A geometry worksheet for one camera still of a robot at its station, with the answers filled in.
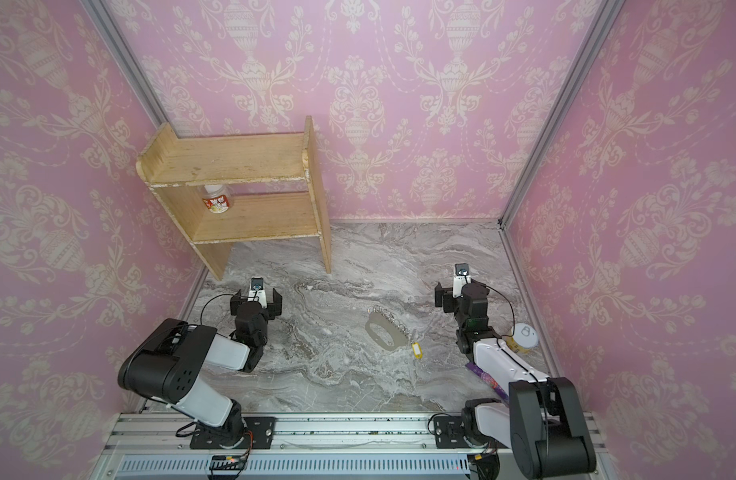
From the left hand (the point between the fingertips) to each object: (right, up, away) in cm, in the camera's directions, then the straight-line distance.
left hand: (258, 290), depth 92 cm
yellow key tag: (+49, -17, -5) cm, 52 cm away
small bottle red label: (-12, +28, -2) cm, 31 cm away
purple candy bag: (+67, -23, -11) cm, 71 cm away
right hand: (+61, +3, -4) cm, 61 cm away
